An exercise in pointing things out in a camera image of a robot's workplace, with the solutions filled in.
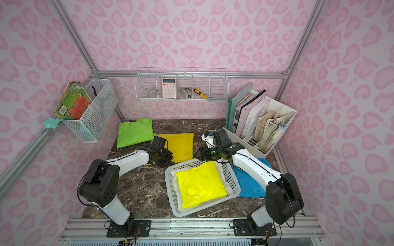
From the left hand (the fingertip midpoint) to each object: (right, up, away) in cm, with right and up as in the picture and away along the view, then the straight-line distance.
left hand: (173, 154), depth 95 cm
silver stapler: (+7, +39, +3) cm, 40 cm away
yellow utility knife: (+14, +40, +4) cm, 42 cm away
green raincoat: (-31, +13, +16) cm, 37 cm away
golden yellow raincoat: (+3, +5, +10) cm, 11 cm away
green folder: (+35, +29, -7) cm, 46 cm away
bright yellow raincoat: (+16, -13, -16) cm, 26 cm away
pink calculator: (-3, +41, 0) cm, 41 cm away
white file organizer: (+53, +19, -1) cm, 57 cm away
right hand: (+15, +1, -14) cm, 21 cm away
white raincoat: (+4, -17, -16) cm, 24 cm away
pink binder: (+41, +25, -11) cm, 49 cm away
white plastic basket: (+32, -7, -11) cm, 35 cm away
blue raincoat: (+44, -16, -10) cm, 48 cm away
